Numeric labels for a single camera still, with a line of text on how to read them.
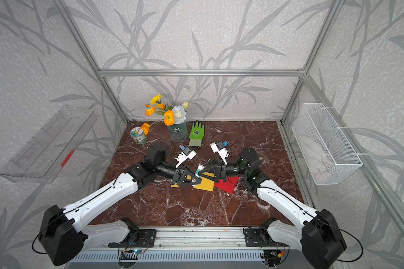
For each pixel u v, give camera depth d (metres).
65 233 0.38
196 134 1.12
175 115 0.77
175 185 0.88
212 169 0.59
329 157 0.60
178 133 1.08
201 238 0.75
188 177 0.62
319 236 0.39
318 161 0.76
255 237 0.73
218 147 0.60
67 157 0.64
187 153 0.62
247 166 0.55
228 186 0.90
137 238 0.69
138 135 1.04
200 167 0.63
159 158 0.59
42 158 0.65
